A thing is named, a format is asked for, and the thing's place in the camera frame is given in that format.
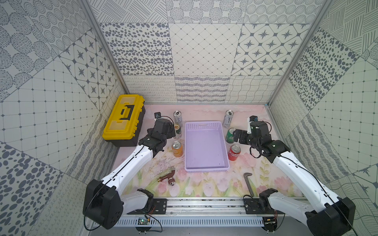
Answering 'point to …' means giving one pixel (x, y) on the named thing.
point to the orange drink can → (177, 149)
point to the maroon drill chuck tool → (171, 181)
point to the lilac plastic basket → (205, 149)
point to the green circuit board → (143, 221)
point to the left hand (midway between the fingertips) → (162, 125)
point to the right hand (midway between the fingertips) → (241, 135)
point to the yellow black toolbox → (122, 126)
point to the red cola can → (234, 152)
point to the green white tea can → (177, 128)
